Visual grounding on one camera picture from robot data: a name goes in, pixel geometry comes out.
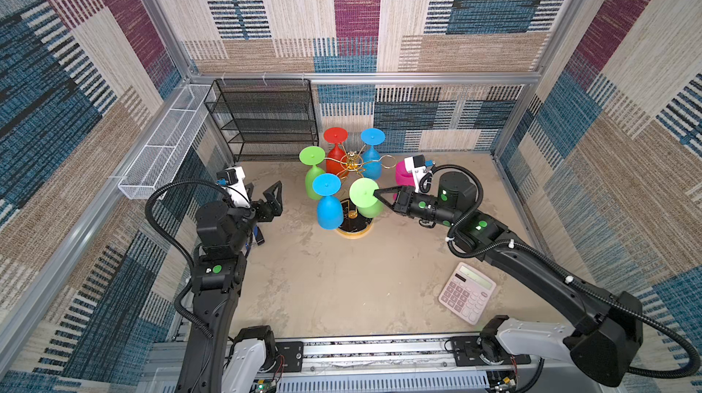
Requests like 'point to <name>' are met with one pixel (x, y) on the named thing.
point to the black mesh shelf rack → (266, 120)
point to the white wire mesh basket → (149, 172)
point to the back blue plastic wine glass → (372, 164)
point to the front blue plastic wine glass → (329, 208)
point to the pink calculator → (467, 292)
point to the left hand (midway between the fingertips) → (266, 180)
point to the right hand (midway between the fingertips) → (374, 199)
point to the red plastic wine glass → (335, 162)
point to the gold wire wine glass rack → (356, 226)
